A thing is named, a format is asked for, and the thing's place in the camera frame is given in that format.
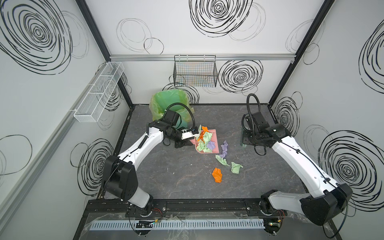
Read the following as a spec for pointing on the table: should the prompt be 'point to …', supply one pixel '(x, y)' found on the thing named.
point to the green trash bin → (175, 100)
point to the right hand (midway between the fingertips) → (244, 139)
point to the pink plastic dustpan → (214, 150)
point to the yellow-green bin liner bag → (174, 100)
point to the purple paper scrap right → (224, 147)
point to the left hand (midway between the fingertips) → (191, 139)
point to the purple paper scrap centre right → (211, 145)
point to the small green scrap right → (222, 161)
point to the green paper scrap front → (235, 167)
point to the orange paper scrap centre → (217, 175)
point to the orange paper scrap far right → (204, 129)
